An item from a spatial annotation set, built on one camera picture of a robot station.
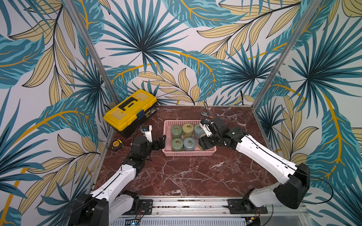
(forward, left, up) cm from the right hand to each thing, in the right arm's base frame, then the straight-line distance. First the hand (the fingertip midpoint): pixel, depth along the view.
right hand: (205, 139), depth 79 cm
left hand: (+4, +27, -3) cm, 27 cm away
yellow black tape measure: (+6, +56, -14) cm, 58 cm away
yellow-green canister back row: (+13, +9, -10) cm, 19 cm away
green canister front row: (+2, +16, -10) cm, 19 cm away
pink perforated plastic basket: (+12, +12, -18) cm, 25 cm away
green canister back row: (+12, +17, -9) cm, 22 cm away
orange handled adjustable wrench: (+33, -7, -17) cm, 38 cm away
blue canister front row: (+2, +9, -10) cm, 13 cm away
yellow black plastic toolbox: (+19, +47, -1) cm, 51 cm away
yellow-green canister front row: (-7, +4, +3) cm, 9 cm away
